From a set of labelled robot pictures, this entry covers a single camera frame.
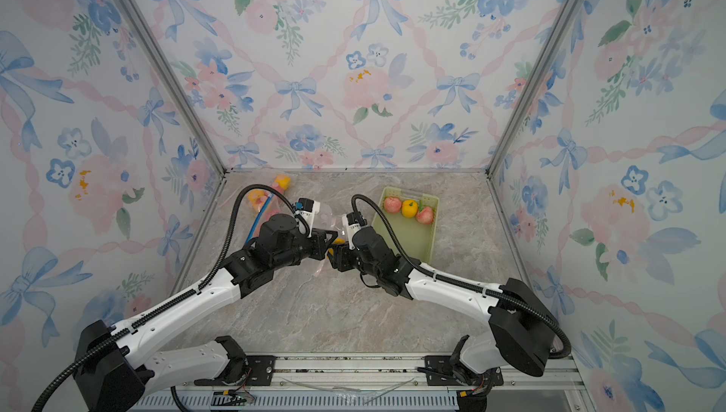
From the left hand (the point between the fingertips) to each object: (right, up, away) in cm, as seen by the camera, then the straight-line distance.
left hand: (340, 234), depth 74 cm
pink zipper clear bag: (-25, +8, +23) cm, 35 cm away
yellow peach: (-1, -2, +1) cm, 2 cm away
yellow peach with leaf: (+22, +6, +29) cm, 37 cm away
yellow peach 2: (-26, +16, +36) cm, 47 cm away
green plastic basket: (+24, +2, +28) cm, 37 cm away
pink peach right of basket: (+28, +3, +26) cm, 38 cm away
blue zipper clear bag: (-34, +4, +31) cm, 47 cm away
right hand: (-3, -4, +4) cm, 6 cm away
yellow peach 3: (-34, +10, +30) cm, 46 cm away
